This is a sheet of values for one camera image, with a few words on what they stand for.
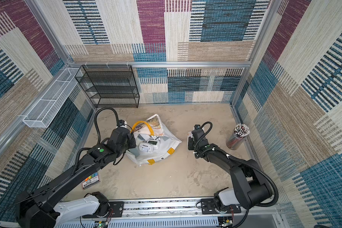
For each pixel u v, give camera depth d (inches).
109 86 43.6
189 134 36.9
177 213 28.7
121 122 26.8
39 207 15.2
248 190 16.9
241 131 32.4
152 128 31.9
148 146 35.2
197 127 32.0
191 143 32.6
